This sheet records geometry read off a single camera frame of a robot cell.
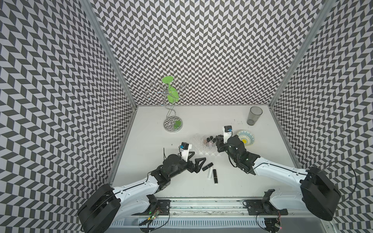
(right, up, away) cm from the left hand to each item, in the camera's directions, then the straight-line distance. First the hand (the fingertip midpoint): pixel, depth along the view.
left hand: (199, 157), depth 78 cm
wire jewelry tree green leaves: (-18, +37, +7) cm, 41 cm away
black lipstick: (+10, +8, +12) cm, 17 cm away
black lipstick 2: (+6, +8, +13) cm, 16 cm away
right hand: (+11, +10, +6) cm, 16 cm away
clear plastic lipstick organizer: (+5, +4, +13) cm, 15 cm away
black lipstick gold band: (+9, -12, +4) cm, 16 cm away
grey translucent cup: (+38, +23, +19) cm, 48 cm away
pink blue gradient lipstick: (+7, +6, +11) cm, 14 cm away
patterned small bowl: (+33, +9, +21) cm, 40 cm away
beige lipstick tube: (+4, +7, +13) cm, 15 cm away
